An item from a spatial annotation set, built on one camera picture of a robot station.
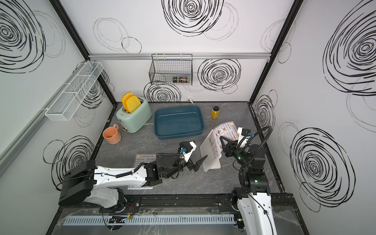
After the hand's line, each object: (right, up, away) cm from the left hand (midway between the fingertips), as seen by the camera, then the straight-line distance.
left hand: (200, 148), depth 68 cm
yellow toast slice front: (-42, +23, +25) cm, 54 cm away
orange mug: (-57, +3, +28) cm, 64 cm away
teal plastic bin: (-17, +11, +38) cm, 43 cm away
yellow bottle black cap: (+13, +18, +36) cm, 43 cm away
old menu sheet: (+14, +8, +4) cm, 17 cm away
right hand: (+11, +4, +1) cm, 12 cm away
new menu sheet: (-36, -11, +21) cm, 43 cm away
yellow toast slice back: (-47, +26, +23) cm, 58 cm away
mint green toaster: (-40, +16, +25) cm, 50 cm away
